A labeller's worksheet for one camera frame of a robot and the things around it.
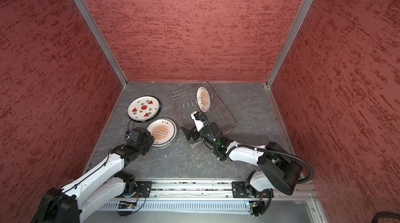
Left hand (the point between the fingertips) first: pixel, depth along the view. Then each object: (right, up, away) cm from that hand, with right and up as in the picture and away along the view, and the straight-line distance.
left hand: (154, 140), depth 87 cm
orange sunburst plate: (+4, +4, +5) cm, 8 cm away
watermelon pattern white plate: (-12, +17, +15) cm, 26 cm away
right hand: (+20, +10, -7) cm, 24 cm away
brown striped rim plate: (-12, +17, +15) cm, 26 cm away
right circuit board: (+54, -27, -16) cm, 63 cm away
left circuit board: (-9, -27, -14) cm, 32 cm away
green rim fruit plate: (+4, +4, +5) cm, 8 cm away
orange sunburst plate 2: (+28, +24, +14) cm, 39 cm away
